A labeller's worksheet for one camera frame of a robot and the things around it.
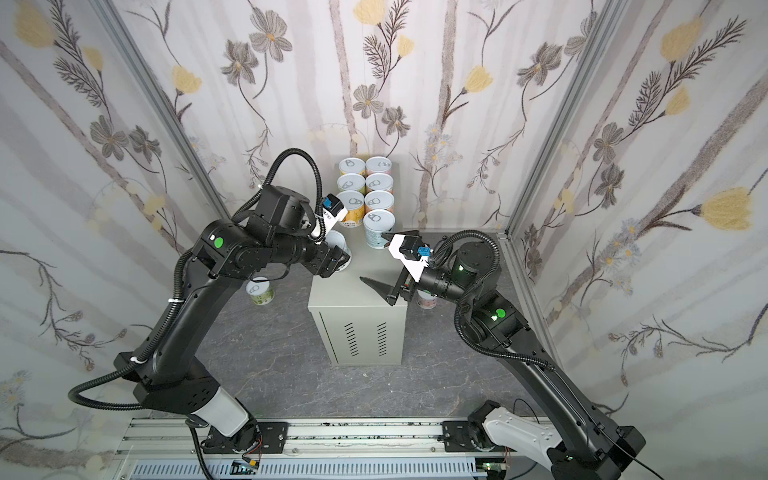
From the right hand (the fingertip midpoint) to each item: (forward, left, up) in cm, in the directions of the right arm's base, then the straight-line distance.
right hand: (377, 251), depth 53 cm
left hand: (+8, +9, -7) cm, 14 cm away
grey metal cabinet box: (-5, +4, -21) cm, 22 cm away
